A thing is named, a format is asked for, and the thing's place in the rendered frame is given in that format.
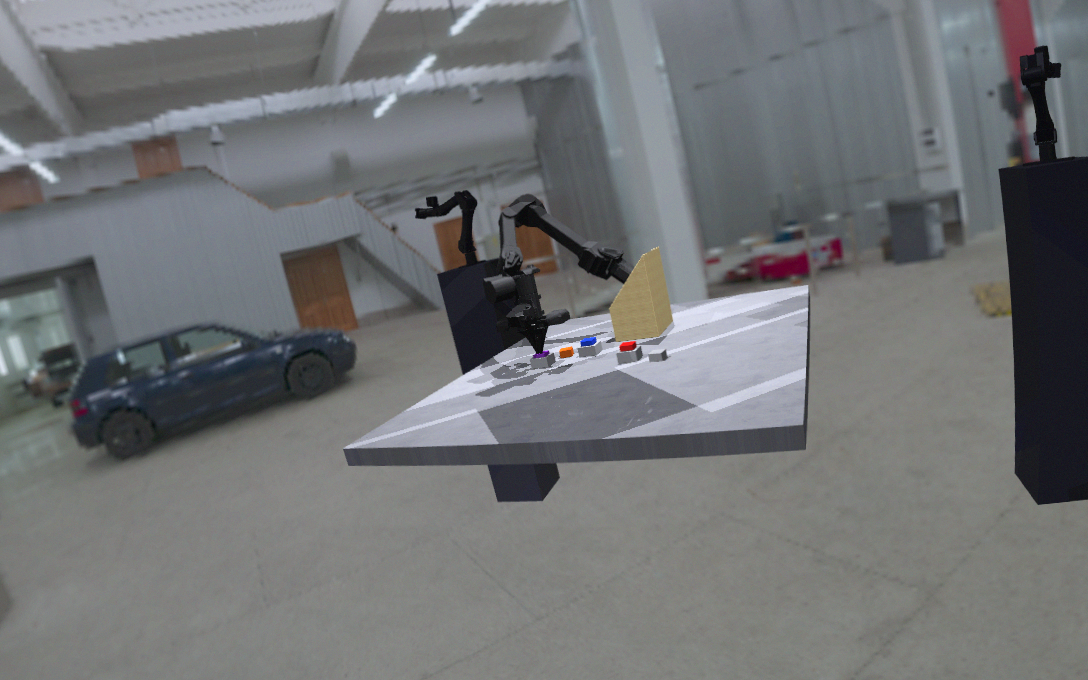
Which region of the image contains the blue button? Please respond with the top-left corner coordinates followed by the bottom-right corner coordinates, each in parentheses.
top-left (577, 337), bottom-right (603, 357)

